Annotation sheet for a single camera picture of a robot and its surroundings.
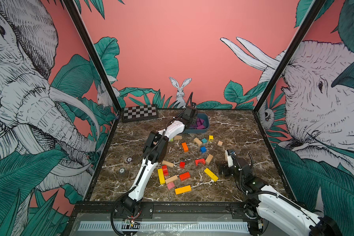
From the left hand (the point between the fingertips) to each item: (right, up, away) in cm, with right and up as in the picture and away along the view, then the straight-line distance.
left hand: (193, 112), depth 105 cm
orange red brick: (-7, -39, -21) cm, 45 cm away
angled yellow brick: (+10, -39, -20) cm, 45 cm away
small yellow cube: (+12, -18, -4) cm, 22 cm away
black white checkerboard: (-42, +1, +10) cm, 43 cm away
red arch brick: (+1, -31, -15) cm, 35 cm away
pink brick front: (-15, -43, -24) cm, 51 cm away
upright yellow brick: (-21, -39, -20) cm, 48 cm away
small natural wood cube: (+18, -22, -5) cm, 29 cm away
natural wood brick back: (-12, -18, -3) cm, 21 cm away
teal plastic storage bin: (+9, -3, +5) cm, 11 cm away
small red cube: (-8, -34, -15) cm, 38 cm away
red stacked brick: (-19, -35, -17) cm, 44 cm away
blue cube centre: (+6, -26, -8) cm, 27 cm away
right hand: (+15, -29, -20) cm, 38 cm away
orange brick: (-6, -24, -9) cm, 26 cm away
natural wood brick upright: (+9, -30, -13) cm, 34 cm away
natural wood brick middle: (-17, -33, -14) cm, 40 cm away
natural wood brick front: (-15, -40, -21) cm, 48 cm away
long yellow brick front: (-8, -45, -25) cm, 52 cm away
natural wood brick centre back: (+2, -20, -6) cm, 21 cm away
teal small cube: (+7, -20, -4) cm, 22 cm away
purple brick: (+5, -8, +4) cm, 11 cm away
